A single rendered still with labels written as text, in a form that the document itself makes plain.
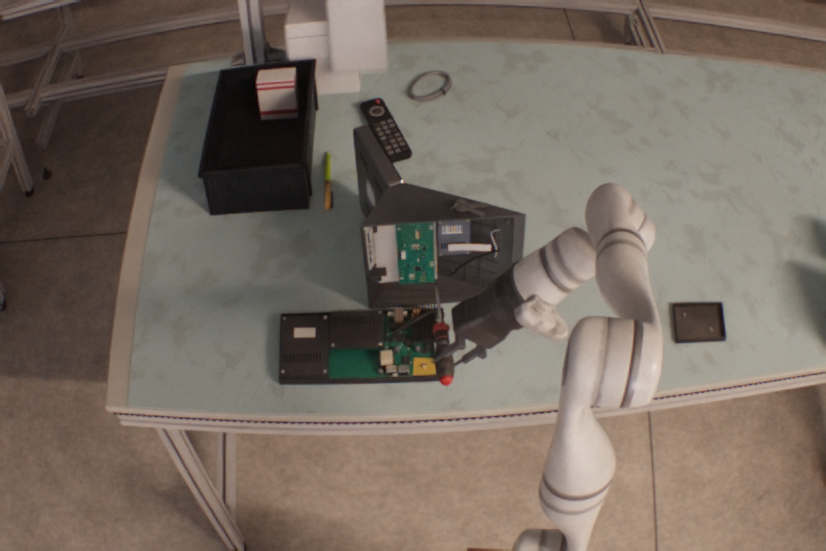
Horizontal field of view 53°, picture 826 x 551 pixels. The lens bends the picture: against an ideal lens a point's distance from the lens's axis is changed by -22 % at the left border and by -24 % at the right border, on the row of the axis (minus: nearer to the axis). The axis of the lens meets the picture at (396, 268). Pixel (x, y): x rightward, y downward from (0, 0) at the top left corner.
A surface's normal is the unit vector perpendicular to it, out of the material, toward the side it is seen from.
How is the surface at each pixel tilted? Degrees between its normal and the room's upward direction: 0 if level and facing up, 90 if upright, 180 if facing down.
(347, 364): 0
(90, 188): 0
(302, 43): 90
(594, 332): 5
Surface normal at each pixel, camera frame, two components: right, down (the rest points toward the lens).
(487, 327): 0.10, 0.76
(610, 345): -0.07, -0.46
